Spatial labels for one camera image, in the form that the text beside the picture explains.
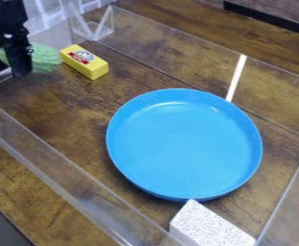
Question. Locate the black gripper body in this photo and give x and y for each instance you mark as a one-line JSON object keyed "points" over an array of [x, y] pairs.
{"points": [[13, 19]]}

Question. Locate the green bumpy toy gourd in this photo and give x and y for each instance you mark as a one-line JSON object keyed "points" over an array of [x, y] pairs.
{"points": [[46, 58]]}

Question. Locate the blue round tray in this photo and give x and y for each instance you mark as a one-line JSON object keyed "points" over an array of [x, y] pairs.
{"points": [[184, 144]]}

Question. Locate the yellow butter block toy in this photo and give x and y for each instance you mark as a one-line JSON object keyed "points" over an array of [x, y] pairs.
{"points": [[85, 62]]}

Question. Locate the white speckled foam block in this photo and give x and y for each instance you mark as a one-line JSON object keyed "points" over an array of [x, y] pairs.
{"points": [[198, 227]]}

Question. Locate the clear acrylic enclosure wall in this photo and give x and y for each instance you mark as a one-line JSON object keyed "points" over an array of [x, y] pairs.
{"points": [[61, 188]]}

